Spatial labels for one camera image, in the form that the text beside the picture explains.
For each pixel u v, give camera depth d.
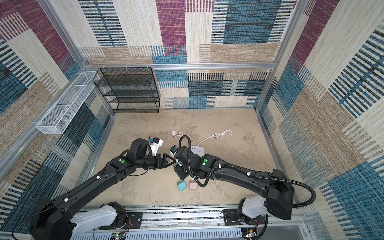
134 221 0.73
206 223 0.73
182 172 0.66
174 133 1.03
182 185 0.83
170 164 0.72
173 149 0.67
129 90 1.09
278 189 0.40
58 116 0.72
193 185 0.83
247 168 0.47
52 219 0.38
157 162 0.68
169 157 0.70
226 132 1.05
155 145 0.72
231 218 0.73
